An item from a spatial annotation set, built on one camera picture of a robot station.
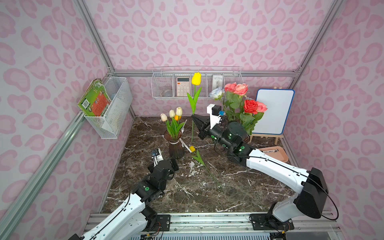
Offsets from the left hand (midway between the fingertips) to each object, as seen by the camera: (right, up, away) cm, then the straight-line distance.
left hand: (168, 157), depth 80 cm
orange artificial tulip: (+5, +21, -1) cm, 22 cm away
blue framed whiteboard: (+63, +31, +8) cm, 70 cm away
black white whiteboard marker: (+64, +1, +18) cm, 66 cm away
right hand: (+13, +20, -17) cm, 29 cm away
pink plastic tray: (+69, -2, +18) cm, 72 cm away
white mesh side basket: (-27, +17, -7) cm, 33 cm away
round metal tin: (-3, +37, +13) cm, 40 cm away
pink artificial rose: (+33, +28, -3) cm, 43 cm away
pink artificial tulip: (-2, +21, +2) cm, 21 cm away
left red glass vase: (+3, +3, +10) cm, 11 cm away
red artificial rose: (+40, +20, -6) cm, 46 cm away
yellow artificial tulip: (+17, -4, +16) cm, 23 cm away
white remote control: (+28, +44, +12) cm, 53 cm away
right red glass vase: (+43, +10, +2) cm, 44 cm away
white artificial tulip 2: (+6, +23, -4) cm, 24 cm away
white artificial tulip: (+2, +18, 0) cm, 18 cm away
